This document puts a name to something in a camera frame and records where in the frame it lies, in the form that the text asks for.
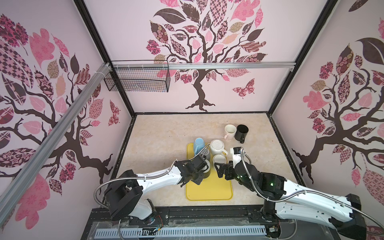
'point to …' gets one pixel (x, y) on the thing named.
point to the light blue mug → (198, 145)
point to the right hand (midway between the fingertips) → (220, 162)
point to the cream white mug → (219, 158)
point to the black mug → (241, 131)
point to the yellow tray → (212, 188)
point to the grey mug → (206, 154)
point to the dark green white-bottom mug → (206, 169)
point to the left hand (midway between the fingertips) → (198, 177)
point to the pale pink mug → (230, 130)
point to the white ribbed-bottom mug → (217, 147)
